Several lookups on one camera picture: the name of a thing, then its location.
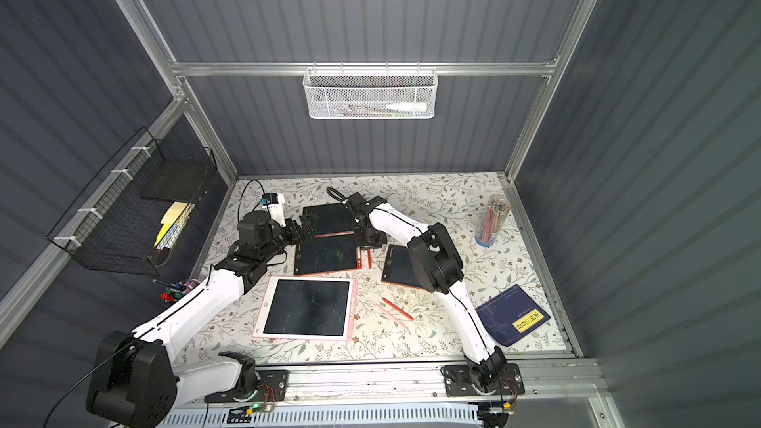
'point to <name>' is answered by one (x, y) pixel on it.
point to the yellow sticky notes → (169, 219)
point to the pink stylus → (395, 319)
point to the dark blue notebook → (511, 316)
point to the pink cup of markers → (174, 291)
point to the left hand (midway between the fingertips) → (308, 219)
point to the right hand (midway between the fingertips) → (369, 246)
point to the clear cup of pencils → (495, 208)
